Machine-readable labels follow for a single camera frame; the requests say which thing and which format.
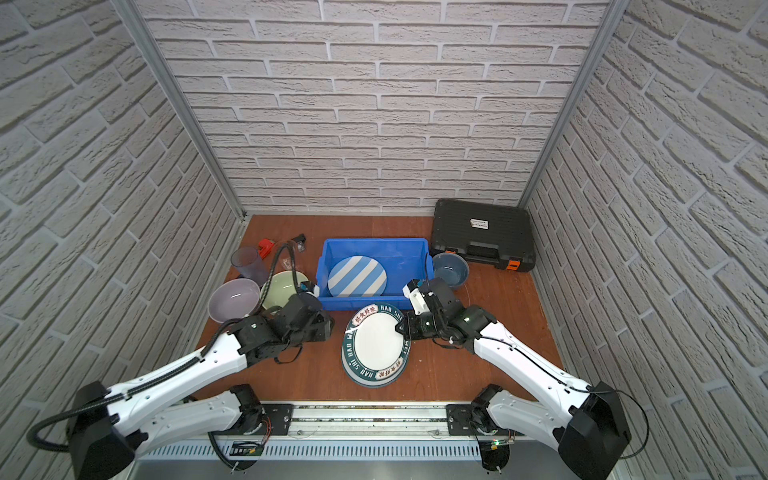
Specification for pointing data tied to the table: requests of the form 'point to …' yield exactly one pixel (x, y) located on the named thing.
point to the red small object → (265, 247)
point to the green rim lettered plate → (373, 323)
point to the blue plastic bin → (403, 259)
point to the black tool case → (492, 234)
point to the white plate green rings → (376, 365)
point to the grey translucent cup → (250, 266)
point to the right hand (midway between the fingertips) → (398, 328)
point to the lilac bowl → (234, 299)
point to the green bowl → (281, 287)
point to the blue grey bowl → (451, 267)
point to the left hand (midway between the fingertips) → (333, 319)
